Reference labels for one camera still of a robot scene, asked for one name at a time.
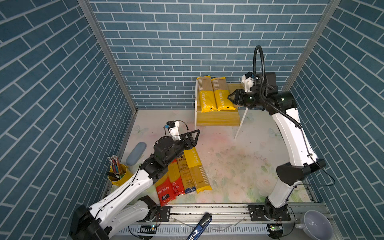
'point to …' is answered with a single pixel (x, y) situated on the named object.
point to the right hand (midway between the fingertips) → (229, 95)
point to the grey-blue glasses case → (136, 154)
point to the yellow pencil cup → (119, 174)
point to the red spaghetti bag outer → (165, 189)
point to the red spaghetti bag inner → (176, 178)
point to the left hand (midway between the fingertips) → (197, 133)
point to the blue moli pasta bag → (188, 182)
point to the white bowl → (317, 225)
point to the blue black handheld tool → (198, 230)
